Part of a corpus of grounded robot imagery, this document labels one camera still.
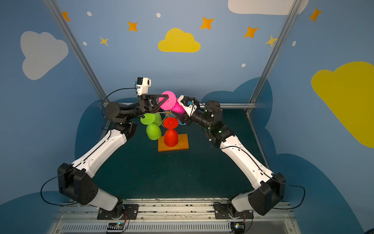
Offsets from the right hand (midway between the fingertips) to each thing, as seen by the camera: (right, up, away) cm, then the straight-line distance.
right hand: (180, 101), depth 66 cm
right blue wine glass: (0, -10, +6) cm, 12 cm away
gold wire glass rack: (-8, -4, +12) cm, 15 cm away
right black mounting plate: (+21, -56, +9) cm, 61 cm away
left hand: (-5, 0, -12) cm, 13 cm away
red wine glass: (-6, -16, +10) cm, 20 cm away
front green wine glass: (-14, -9, +6) cm, 18 cm away
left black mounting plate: (-28, -56, +9) cm, 63 cm away
